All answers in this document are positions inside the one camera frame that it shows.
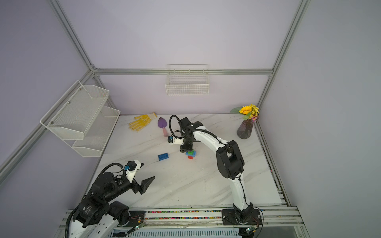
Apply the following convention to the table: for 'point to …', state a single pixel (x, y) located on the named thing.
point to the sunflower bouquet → (250, 111)
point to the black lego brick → (182, 150)
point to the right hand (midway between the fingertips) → (185, 148)
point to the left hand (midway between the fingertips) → (147, 172)
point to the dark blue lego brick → (163, 156)
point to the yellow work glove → (141, 121)
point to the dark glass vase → (244, 130)
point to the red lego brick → (190, 157)
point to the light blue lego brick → (194, 154)
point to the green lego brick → (191, 152)
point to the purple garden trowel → (162, 124)
